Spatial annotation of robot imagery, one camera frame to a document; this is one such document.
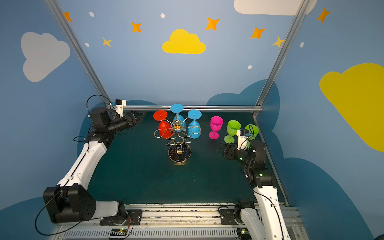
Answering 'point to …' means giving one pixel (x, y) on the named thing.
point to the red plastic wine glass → (165, 128)
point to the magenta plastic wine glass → (216, 123)
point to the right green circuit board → (243, 233)
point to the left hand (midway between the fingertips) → (143, 114)
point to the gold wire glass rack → (179, 152)
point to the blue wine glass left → (179, 121)
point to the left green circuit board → (118, 232)
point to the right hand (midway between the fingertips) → (227, 142)
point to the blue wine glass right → (194, 128)
